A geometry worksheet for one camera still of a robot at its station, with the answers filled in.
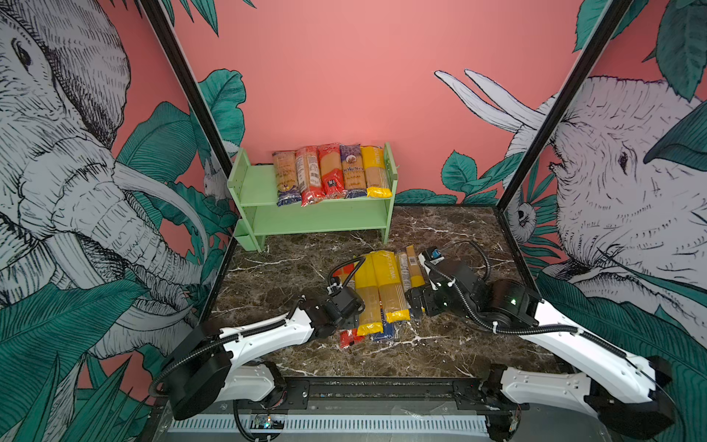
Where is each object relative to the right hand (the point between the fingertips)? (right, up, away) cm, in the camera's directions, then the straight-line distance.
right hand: (416, 289), depth 67 cm
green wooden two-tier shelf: (-50, +28, +22) cm, 62 cm away
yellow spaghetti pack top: (-10, +35, +23) cm, 43 cm away
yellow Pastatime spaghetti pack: (-4, -7, +19) cm, 20 cm away
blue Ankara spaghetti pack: (-17, +35, +23) cm, 45 cm away
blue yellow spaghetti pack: (-40, +38, +25) cm, 61 cm away
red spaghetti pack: (-18, -18, +14) cm, 29 cm away
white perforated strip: (-21, -36, +3) cm, 42 cm away
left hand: (-18, -11, +16) cm, 26 cm away
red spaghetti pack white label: (-31, +33, +19) cm, 49 cm away
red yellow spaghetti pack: (-24, +35, +21) cm, 47 cm away
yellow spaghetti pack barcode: (-12, -2, +26) cm, 28 cm away
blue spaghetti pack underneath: (-5, -17, +16) cm, 24 cm away
